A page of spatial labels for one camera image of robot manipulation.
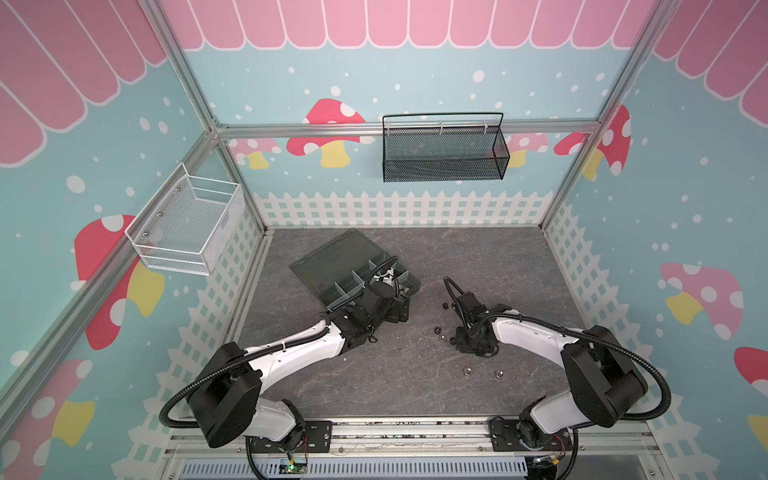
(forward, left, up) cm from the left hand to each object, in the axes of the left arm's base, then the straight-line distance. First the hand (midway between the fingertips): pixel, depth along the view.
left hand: (395, 301), depth 84 cm
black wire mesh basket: (+43, -13, +22) cm, 51 cm away
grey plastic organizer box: (+23, +21, -15) cm, 34 cm away
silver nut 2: (-16, -30, -12) cm, 36 cm away
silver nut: (-15, -21, -13) cm, 29 cm away
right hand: (-7, -21, -13) cm, 25 cm away
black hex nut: (-3, -13, -12) cm, 18 cm away
